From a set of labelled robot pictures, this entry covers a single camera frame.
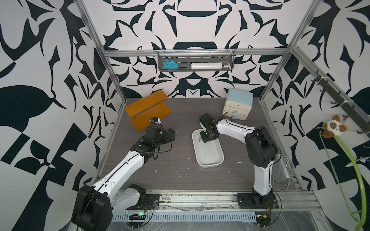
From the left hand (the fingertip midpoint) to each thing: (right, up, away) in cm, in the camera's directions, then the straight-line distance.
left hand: (165, 129), depth 83 cm
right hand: (+23, -6, +13) cm, 27 cm away
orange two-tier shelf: (-16, +11, +12) cm, 23 cm away
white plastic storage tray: (+25, -15, +5) cm, 30 cm away
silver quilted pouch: (+63, -20, -6) cm, 66 cm away
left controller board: (-12, -42, -11) cm, 45 cm away
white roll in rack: (+26, +38, +6) cm, 47 cm away
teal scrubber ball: (+2, +40, +8) cm, 41 cm away
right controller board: (+49, -43, -12) cm, 67 cm away
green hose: (+73, -15, -33) cm, 81 cm away
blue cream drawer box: (+47, +16, +15) cm, 52 cm away
